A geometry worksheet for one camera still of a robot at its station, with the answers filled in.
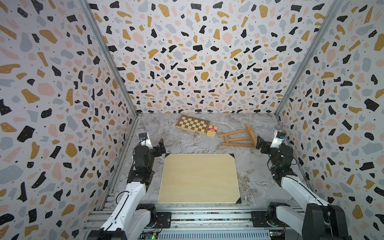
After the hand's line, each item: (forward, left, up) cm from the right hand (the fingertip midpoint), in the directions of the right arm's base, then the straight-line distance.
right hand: (267, 137), depth 84 cm
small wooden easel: (+15, +7, -21) cm, 26 cm away
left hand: (-5, +62, +3) cm, 62 cm away
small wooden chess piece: (+16, +42, -18) cm, 48 cm away
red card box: (+18, +30, -17) cm, 39 cm away
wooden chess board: (+23, +45, -16) cm, 53 cm away
